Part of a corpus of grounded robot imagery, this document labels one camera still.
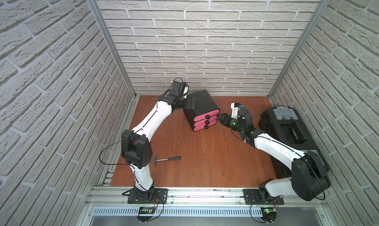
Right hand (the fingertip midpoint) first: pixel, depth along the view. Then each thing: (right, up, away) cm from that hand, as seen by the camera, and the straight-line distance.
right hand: (219, 115), depth 85 cm
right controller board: (+22, -48, -14) cm, 55 cm away
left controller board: (-40, -47, -12) cm, 63 cm away
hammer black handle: (-38, -26, +1) cm, 46 cm away
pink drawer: (-7, 0, +3) cm, 8 cm away
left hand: (-16, +9, +2) cm, 19 cm away
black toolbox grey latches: (+38, -5, -1) cm, 38 cm away
